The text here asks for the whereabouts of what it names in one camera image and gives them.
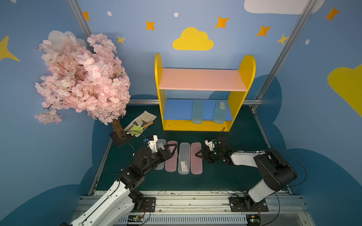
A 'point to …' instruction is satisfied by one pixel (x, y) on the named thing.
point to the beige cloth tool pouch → (143, 119)
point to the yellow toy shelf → (177, 115)
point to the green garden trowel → (138, 129)
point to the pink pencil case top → (171, 165)
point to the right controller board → (253, 220)
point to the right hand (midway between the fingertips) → (199, 154)
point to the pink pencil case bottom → (196, 162)
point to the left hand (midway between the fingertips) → (173, 146)
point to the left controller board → (135, 218)
